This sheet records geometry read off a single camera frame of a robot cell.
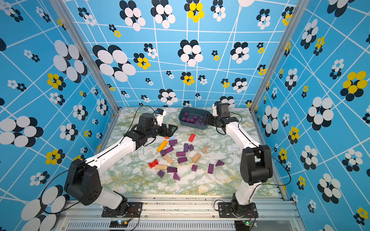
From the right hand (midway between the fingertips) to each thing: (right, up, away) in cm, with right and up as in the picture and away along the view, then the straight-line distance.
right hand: (209, 118), depth 92 cm
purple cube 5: (-8, +1, +20) cm, 21 cm away
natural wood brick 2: (-31, -30, -4) cm, 43 cm away
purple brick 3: (0, -31, -5) cm, 31 cm away
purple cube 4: (-11, -2, +17) cm, 20 cm away
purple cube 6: (-5, -3, +17) cm, 18 cm away
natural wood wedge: (-3, -21, +3) cm, 22 cm away
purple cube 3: (-14, -1, +17) cm, 22 cm away
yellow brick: (-32, -19, +6) cm, 38 cm away
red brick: (-11, -14, +10) cm, 21 cm away
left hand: (-22, -4, -9) cm, 24 cm away
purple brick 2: (-24, -17, +7) cm, 30 cm away
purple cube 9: (-30, -33, -7) cm, 45 cm away
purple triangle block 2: (-21, -34, -9) cm, 41 cm away
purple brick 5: (-18, -26, -2) cm, 32 cm away
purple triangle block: (+6, -28, -3) cm, 29 cm away
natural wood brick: (-26, -26, -1) cm, 37 cm away
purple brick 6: (-19, -24, +2) cm, 30 cm away
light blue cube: (-25, -14, +8) cm, 29 cm away
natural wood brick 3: (-9, -25, 0) cm, 27 cm away
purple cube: (-16, +3, +23) cm, 28 cm away
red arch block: (-36, -29, -4) cm, 47 cm away
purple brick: (-4, -1, +20) cm, 20 cm away
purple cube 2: (-17, 0, +17) cm, 25 cm away
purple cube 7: (-12, -20, +4) cm, 24 cm away
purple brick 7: (-30, -22, +2) cm, 38 cm away
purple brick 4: (-24, -32, -4) cm, 40 cm away
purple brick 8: (-15, -20, +5) cm, 25 cm away
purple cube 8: (-10, -31, -5) cm, 33 cm away
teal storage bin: (-10, +1, +20) cm, 22 cm away
